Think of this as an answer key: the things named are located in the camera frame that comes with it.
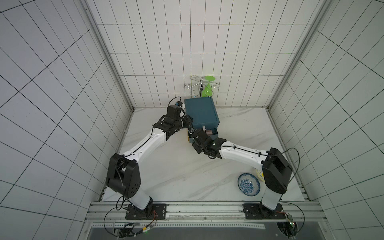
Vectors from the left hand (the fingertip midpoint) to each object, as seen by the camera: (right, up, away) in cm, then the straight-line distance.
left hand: (189, 122), depth 86 cm
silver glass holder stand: (+5, +24, +7) cm, 26 cm away
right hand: (+2, -11, +2) cm, 11 cm away
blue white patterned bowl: (+33, -35, -4) cm, 48 cm away
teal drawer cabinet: (+9, +6, +4) cm, 11 cm away
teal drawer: (+15, -7, +7) cm, 18 cm away
